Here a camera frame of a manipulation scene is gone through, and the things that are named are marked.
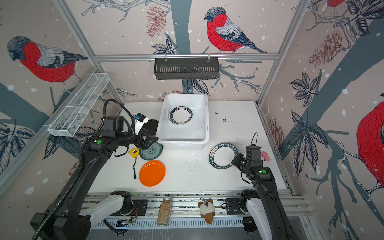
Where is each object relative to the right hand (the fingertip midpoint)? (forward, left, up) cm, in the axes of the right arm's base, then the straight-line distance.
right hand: (233, 159), depth 80 cm
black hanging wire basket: (+60, +30, +20) cm, 70 cm away
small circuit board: (-30, +54, -9) cm, 62 cm away
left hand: (+3, +43, +18) cm, 46 cm away
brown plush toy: (-23, +14, -7) cm, 28 cm away
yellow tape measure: (+4, +59, -4) cm, 59 cm away
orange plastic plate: (-6, +47, -9) cm, 48 cm away
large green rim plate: (+3, +6, -3) cm, 7 cm away
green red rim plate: (+36, +35, -6) cm, 50 cm away
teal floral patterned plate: (+6, +49, -7) cm, 50 cm away
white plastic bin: (+20, +24, -8) cm, 32 cm away
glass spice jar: (-25, +34, -4) cm, 43 cm away
